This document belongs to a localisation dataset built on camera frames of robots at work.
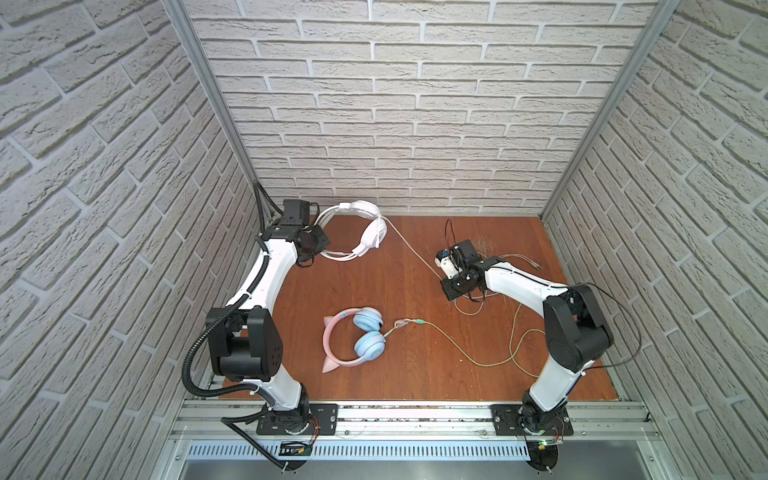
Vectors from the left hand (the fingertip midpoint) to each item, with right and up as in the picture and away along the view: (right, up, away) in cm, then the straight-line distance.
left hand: (323, 237), depth 87 cm
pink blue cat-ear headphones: (+15, -29, -8) cm, 34 cm away
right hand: (+38, -16, +6) cm, 42 cm away
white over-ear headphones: (+16, +2, -8) cm, 18 cm away
